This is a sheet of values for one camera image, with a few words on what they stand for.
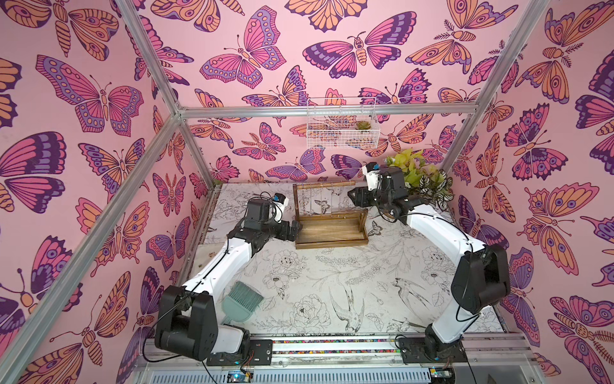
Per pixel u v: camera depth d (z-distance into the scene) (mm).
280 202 748
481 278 455
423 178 874
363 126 923
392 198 671
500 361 727
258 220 651
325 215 1068
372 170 762
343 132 1061
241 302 834
